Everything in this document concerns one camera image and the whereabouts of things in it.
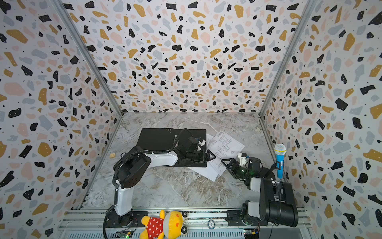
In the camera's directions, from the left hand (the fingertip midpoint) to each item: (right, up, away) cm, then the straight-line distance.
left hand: (213, 156), depth 87 cm
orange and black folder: (-35, +8, +19) cm, 40 cm away
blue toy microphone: (+30, +7, -18) cm, 36 cm away
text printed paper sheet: (-2, -10, +3) cm, 11 cm away
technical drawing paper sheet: (+9, +4, +13) cm, 16 cm away
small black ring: (-58, -1, +10) cm, 59 cm away
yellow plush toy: (-20, -26, -21) cm, 39 cm away
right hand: (+7, -4, +1) cm, 8 cm away
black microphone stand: (+32, -9, -2) cm, 33 cm away
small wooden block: (-64, -1, +8) cm, 64 cm away
